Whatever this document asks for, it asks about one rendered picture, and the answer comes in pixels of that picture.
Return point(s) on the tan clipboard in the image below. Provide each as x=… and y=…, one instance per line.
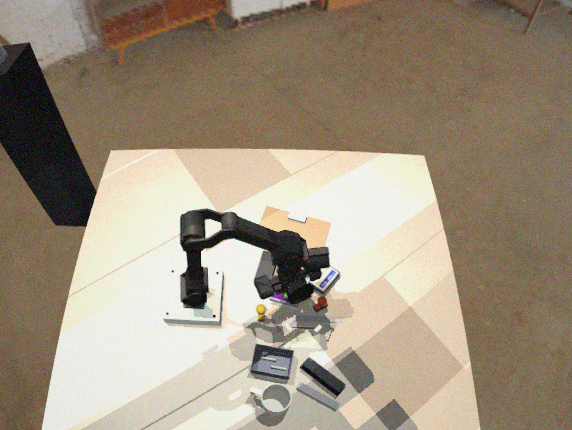
x=314, y=231

